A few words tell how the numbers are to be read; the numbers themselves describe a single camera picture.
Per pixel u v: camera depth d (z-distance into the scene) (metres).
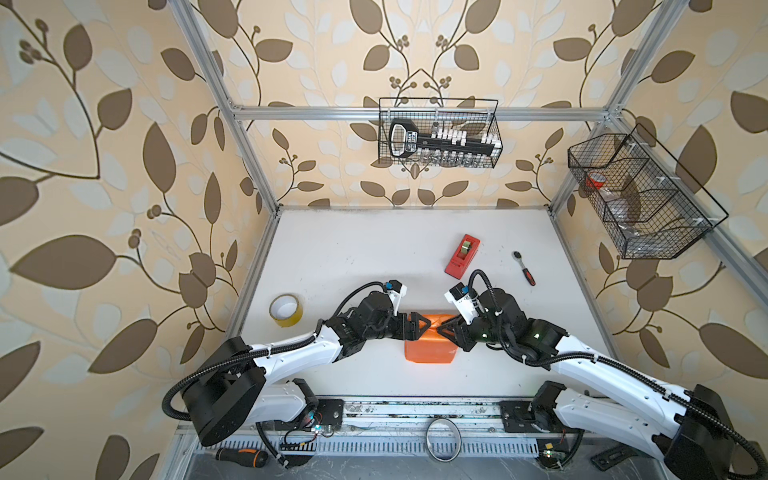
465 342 0.69
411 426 0.74
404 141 0.85
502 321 0.58
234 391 0.42
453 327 0.69
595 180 0.88
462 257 1.01
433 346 0.75
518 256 1.05
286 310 0.94
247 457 0.67
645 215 0.75
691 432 0.39
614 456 0.69
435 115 0.90
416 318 0.71
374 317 0.64
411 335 0.71
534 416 0.66
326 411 0.75
